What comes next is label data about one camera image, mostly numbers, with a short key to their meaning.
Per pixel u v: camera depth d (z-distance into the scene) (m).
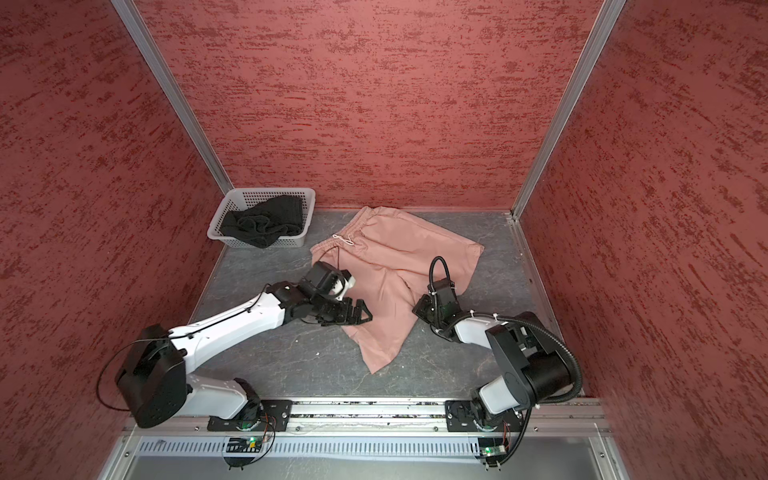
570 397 0.43
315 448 0.77
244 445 0.71
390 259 1.04
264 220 0.98
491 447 0.71
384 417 0.76
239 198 1.15
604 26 0.73
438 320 0.71
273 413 0.75
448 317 0.73
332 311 0.70
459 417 0.74
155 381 0.42
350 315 0.72
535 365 0.44
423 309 0.84
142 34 0.74
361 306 0.74
